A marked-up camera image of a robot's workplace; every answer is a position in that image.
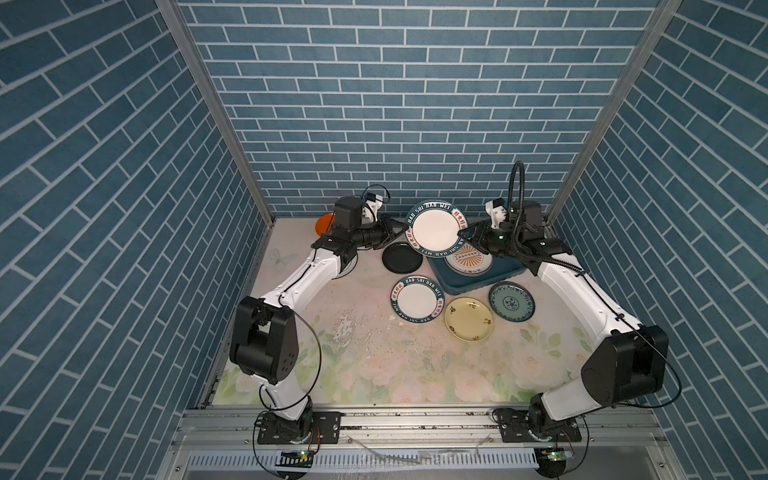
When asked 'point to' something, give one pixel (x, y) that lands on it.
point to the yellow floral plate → (468, 319)
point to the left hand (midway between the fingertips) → (409, 227)
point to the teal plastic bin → (503, 267)
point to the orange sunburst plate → (469, 261)
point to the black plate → (402, 258)
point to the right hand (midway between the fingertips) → (458, 230)
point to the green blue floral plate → (512, 301)
